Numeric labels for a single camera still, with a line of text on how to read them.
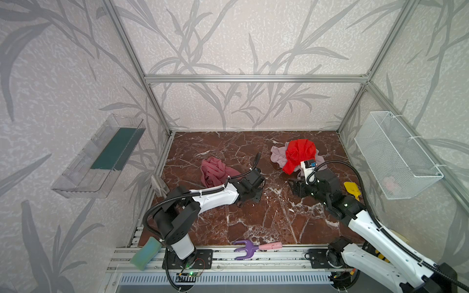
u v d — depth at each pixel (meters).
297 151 0.99
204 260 0.73
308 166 0.67
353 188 0.93
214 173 0.96
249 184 0.68
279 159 1.05
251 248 0.75
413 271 0.40
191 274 0.71
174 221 0.44
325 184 0.56
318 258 0.74
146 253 0.73
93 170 0.65
